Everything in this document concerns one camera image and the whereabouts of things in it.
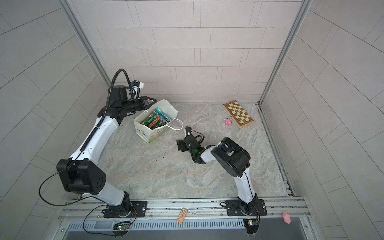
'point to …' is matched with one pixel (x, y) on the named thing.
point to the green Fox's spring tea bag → (145, 122)
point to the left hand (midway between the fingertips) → (159, 98)
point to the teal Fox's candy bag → (166, 118)
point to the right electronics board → (251, 225)
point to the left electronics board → (122, 225)
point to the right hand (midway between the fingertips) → (182, 140)
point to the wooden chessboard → (237, 114)
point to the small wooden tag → (181, 215)
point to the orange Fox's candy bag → (155, 121)
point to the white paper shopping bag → (150, 135)
